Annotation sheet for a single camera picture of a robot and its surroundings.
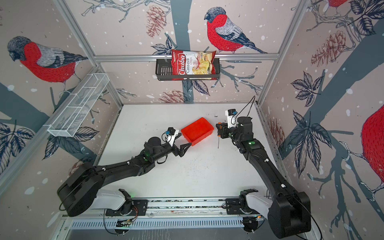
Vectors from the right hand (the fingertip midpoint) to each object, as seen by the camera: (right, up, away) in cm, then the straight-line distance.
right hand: (216, 126), depth 80 cm
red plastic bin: (-11, -6, +24) cm, 27 cm away
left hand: (-17, -7, -2) cm, 18 cm away
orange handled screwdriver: (+2, -5, +1) cm, 5 cm away
